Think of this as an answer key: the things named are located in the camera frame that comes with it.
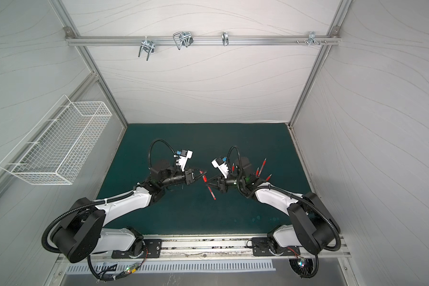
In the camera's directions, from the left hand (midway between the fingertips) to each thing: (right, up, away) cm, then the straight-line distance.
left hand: (203, 173), depth 75 cm
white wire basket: (-57, +10, -8) cm, 58 cm away
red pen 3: (+33, -6, +18) cm, 38 cm away
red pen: (+12, +3, -6) cm, 14 cm away
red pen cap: (+3, -9, +2) cm, 9 cm away
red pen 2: (+33, +1, +26) cm, 41 cm away
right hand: (+1, -5, +3) cm, 5 cm away
